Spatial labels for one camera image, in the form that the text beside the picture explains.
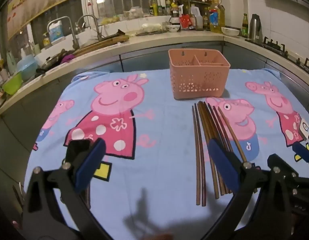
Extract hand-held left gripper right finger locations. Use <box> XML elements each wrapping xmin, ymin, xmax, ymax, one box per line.
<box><xmin>202</xmin><ymin>139</ymin><xmax>293</xmax><ymax>240</ymax></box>

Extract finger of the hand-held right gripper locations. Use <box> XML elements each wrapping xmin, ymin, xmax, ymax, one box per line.
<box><xmin>292</xmin><ymin>118</ymin><xmax>309</xmax><ymax>175</ymax></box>

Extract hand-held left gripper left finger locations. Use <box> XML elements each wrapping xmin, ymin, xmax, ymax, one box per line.
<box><xmin>22</xmin><ymin>138</ymin><xmax>112</xmax><ymax>240</ymax></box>

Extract pile of long chopsticks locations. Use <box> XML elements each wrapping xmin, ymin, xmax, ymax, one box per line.
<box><xmin>192</xmin><ymin>101</ymin><xmax>259</xmax><ymax>207</ymax></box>

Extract pink perforated plastic basket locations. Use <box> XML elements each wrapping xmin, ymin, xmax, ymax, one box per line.
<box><xmin>168</xmin><ymin>49</ymin><xmax>231</xmax><ymax>100</ymax></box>

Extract blue cartoon pig printed blanket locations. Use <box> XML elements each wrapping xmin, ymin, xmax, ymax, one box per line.
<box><xmin>24</xmin><ymin>67</ymin><xmax>309</xmax><ymax>240</ymax></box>

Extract black gas stove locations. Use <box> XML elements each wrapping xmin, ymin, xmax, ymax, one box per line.
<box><xmin>245</xmin><ymin>37</ymin><xmax>309</xmax><ymax>77</ymax></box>

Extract dark metal pan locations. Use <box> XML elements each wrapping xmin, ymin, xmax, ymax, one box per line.
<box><xmin>41</xmin><ymin>52</ymin><xmax>68</xmax><ymax>71</ymax></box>

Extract green plastic bowl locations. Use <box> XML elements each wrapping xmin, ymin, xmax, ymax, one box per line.
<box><xmin>2</xmin><ymin>72</ymin><xmax>23</xmax><ymax>95</ymax></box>

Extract light blue plastic container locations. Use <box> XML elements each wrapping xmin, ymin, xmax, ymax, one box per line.
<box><xmin>17</xmin><ymin>54</ymin><xmax>39</xmax><ymax>81</ymax></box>

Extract wooden cutting board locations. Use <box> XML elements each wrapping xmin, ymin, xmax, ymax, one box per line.
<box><xmin>72</xmin><ymin>35</ymin><xmax>130</xmax><ymax>56</ymax></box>

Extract steel thermos kettle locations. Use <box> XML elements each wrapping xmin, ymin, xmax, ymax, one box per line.
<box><xmin>249</xmin><ymin>14</ymin><xmax>262</xmax><ymax>42</ymax></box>

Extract tall steel faucet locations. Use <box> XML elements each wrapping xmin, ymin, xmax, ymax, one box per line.
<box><xmin>47</xmin><ymin>16</ymin><xmax>79</xmax><ymax>50</ymax></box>

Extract green glass bottle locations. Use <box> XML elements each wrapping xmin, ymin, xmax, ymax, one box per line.
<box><xmin>242</xmin><ymin>13</ymin><xmax>249</xmax><ymax>37</ymax></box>

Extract white ceramic bowl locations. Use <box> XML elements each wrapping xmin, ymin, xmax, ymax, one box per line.
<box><xmin>221</xmin><ymin>27</ymin><xmax>240</xmax><ymax>37</ymax></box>

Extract curved steel faucet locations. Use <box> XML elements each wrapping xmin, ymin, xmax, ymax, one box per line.
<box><xmin>77</xmin><ymin>14</ymin><xmax>103</xmax><ymax>42</ymax></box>

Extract white kitchen counter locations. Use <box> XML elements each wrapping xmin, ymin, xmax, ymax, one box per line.
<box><xmin>0</xmin><ymin>29</ymin><xmax>309</xmax><ymax>115</ymax></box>

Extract white blue detergent jug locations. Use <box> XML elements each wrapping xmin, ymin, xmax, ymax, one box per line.
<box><xmin>48</xmin><ymin>21</ymin><xmax>64</xmax><ymax>43</ymax></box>

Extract large yellow cooking oil bottle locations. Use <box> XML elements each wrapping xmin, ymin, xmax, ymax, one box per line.
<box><xmin>209</xmin><ymin>2</ymin><xmax>226</xmax><ymax>34</ymax></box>

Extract red packet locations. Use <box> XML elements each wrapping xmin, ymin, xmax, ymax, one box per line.
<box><xmin>180</xmin><ymin>14</ymin><xmax>194</xmax><ymax>29</ymax></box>

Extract white plastic jug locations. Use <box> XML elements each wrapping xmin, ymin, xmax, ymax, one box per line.
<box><xmin>190</xmin><ymin>5</ymin><xmax>204</xmax><ymax>30</ymax></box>

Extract white bagged food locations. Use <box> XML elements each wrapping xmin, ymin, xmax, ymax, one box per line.
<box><xmin>141</xmin><ymin>23</ymin><xmax>162</xmax><ymax>32</ymax></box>

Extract printed window valance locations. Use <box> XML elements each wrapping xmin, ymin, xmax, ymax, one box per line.
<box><xmin>6</xmin><ymin>0</ymin><xmax>87</xmax><ymax>40</ymax></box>

